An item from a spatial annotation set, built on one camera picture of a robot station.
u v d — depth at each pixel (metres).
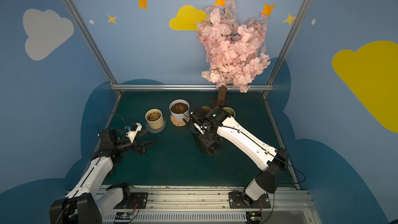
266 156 0.42
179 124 1.04
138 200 0.75
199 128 0.68
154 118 0.98
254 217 0.72
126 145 0.71
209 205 0.74
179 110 0.99
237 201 0.74
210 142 0.64
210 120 0.49
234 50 0.62
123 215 0.72
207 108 1.04
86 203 0.41
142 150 0.72
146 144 0.72
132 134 0.71
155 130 0.98
